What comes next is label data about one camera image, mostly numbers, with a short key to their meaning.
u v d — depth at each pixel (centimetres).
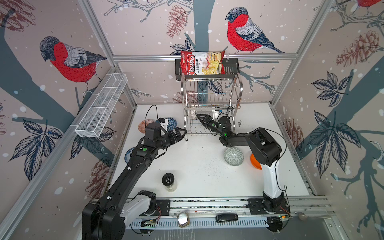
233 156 90
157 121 71
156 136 62
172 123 107
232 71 95
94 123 71
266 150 56
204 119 86
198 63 88
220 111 88
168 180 72
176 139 68
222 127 76
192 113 98
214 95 124
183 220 62
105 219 37
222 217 67
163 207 73
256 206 73
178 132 69
